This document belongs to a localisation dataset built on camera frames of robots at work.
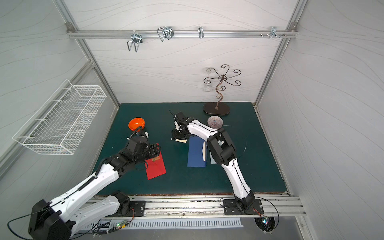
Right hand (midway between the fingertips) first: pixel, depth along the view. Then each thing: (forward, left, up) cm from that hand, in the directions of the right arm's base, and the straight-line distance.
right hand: (176, 136), depth 98 cm
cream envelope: (-2, -6, -1) cm, 6 cm away
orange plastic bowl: (+9, +30, +2) cm, 32 cm away
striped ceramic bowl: (+14, -27, -2) cm, 30 cm away
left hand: (-15, +7, +11) cm, 20 cm away
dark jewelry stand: (+27, -29, -1) cm, 40 cm away
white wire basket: (-15, +50, +30) cm, 60 cm away
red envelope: (-20, +11, -3) cm, 23 cm away
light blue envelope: (-26, -22, +23) cm, 42 cm away
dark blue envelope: (-10, -14, -2) cm, 18 cm away
